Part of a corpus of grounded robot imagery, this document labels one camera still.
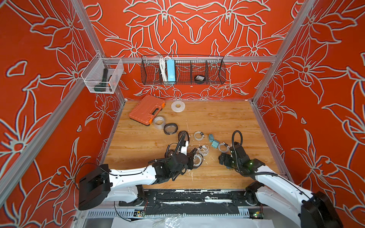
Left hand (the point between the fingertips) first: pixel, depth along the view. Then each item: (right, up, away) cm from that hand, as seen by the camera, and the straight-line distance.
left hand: (196, 155), depth 76 cm
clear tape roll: (-25, +16, +28) cm, 41 cm away
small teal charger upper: (+12, +7, +16) cm, 21 cm away
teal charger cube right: (+14, +3, +16) cm, 22 cm away
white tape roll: (-11, +29, +38) cm, 49 cm away
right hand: (+17, -5, +9) cm, 19 cm away
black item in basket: (+5, +47, +19) cm, 51 cm away
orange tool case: (-36, +25, +29) cm, 53 cm away
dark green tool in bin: (-56, +44, +9) cm, 71 cm away
